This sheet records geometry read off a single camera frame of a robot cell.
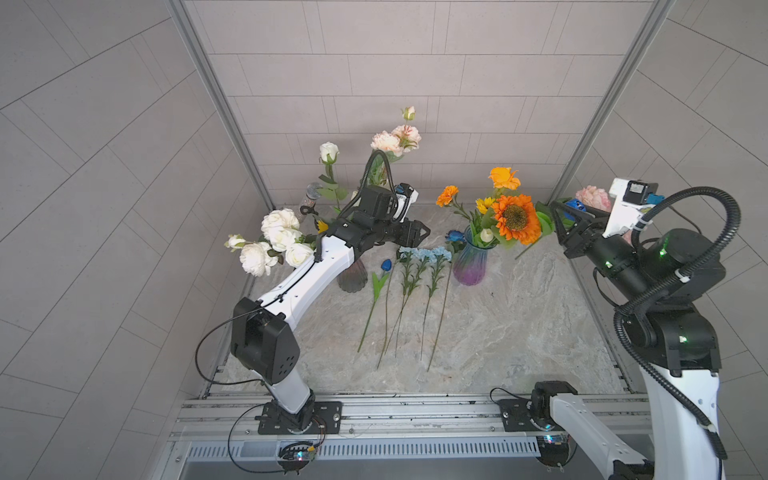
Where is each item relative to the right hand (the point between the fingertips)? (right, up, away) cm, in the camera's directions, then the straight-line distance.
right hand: (552, 204), depth 52 cm
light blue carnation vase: (-14, -12, +44) cm, 48 cm away
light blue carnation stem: (-19, -13, +46) cm, 52 cm away
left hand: (-20, -4, +25) cm, 32 cm away
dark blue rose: (-31, -31, +36) cm, 57 cm away
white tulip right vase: (-6, -6, +19) cm, 21 cm away
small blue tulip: (-34, -23, +41) cm, 58 cm away
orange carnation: (-14, +4, +28) cm, 32 cm away
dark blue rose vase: (-8, -8, +49) cm, 50 cm away
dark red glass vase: (-40, -19, +35) cm, 57 cm away
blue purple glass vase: (-4, -15, +45) cm, 47 cm away
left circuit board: (-50, -55, +13) cm, 75 cm away
